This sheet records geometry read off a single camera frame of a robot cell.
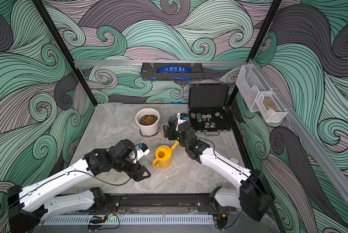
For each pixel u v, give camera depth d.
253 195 0.39
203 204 0.73
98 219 0.71
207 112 1.14
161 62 0.93
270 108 0.66
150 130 0.93
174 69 0.92
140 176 0.59
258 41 0.84
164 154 0.80
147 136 1.00
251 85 0.78
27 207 0.38
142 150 0.63
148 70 0.94
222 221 0.70
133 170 0.60
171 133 0.68
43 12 0.73
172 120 0.99
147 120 0.98
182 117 0.67
